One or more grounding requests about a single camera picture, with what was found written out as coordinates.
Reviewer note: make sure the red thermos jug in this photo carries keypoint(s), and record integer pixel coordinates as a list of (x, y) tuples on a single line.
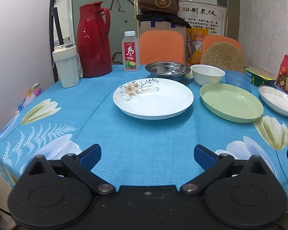
[(92, 40)]

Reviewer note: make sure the woven straw mat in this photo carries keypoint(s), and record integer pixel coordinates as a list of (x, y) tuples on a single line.
[(224, 56)]

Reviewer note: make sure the yellow snack bag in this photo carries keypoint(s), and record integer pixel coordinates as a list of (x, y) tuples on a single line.
[(194, 39)]

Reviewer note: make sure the stainless steel bowl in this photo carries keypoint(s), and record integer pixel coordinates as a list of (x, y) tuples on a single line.
[(170, 70)]

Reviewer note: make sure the light green plate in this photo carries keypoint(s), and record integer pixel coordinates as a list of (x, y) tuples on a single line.
[(231, 103)]

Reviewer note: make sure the blue plastic bowl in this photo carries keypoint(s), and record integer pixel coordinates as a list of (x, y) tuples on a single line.
[(238, 79)]

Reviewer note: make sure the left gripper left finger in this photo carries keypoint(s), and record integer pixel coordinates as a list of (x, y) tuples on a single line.
[(57, 194)]

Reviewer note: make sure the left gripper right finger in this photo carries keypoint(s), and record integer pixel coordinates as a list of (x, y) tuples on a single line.
[(236, 193)]

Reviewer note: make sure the white floral plate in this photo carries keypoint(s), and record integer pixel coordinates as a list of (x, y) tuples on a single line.
[(153, 98)]

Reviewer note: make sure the colourful floral cloth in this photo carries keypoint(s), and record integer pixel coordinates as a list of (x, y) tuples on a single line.
[(34, 92)]

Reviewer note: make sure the framed calligraphy poster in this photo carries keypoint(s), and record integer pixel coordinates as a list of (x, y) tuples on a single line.
[(205, 16)]

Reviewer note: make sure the white gold-rimmed plate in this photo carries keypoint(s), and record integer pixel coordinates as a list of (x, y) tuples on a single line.
[(274, 99)]

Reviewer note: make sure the white tumbler cup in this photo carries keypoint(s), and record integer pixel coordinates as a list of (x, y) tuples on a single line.
[(65, 59)]

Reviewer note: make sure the left orange chair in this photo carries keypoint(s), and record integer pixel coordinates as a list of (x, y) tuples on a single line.
[(160, 46)]

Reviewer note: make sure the right orange chair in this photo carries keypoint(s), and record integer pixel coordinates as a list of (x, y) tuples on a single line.
[(209, 40)]

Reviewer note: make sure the juice bottle red label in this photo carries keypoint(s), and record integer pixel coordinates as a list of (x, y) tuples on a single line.
[(130, 51)]

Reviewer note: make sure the brown paper bag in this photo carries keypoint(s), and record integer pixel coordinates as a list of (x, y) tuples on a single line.
[(167, 6)]

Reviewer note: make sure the blue floral tablecloth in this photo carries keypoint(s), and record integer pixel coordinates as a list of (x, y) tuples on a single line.
[(134, 151)]

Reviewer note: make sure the orange chair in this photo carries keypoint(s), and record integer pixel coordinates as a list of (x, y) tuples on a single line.
[(160, 46), (209, 40)]

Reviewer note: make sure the cardboard box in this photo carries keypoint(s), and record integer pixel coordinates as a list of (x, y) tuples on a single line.
[(161, 25)]

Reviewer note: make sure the black cloth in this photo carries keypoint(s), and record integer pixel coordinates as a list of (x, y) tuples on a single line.
[(162, 16)]

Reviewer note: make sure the green instant noodle cup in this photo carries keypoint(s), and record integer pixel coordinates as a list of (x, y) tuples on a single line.
[(260, 77)]

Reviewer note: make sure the white ceramic bowl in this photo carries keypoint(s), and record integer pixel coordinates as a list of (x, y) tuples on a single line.
[(205, 74)]

